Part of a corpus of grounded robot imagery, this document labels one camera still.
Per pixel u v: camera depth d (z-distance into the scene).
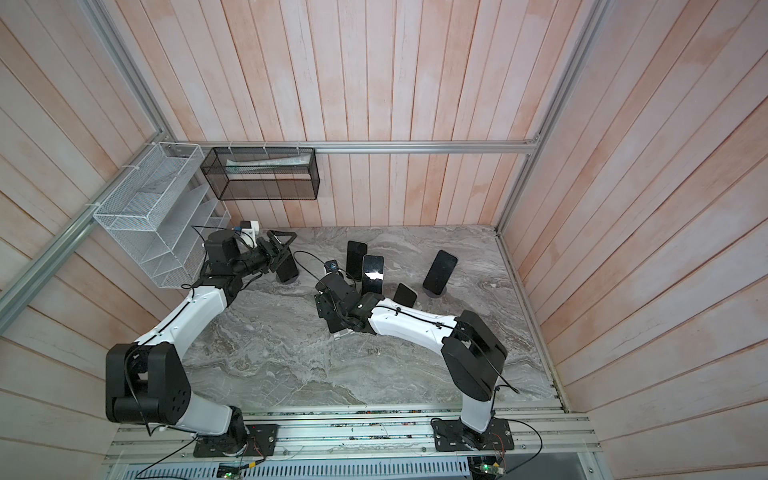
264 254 0.74
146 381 0.43
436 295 0.97
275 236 0.75
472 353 0.46
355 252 0.99
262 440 0.73
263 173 1.05
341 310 0.63
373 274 1.00
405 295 0.86
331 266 0.74
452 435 0.73
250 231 0.78
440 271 0.96
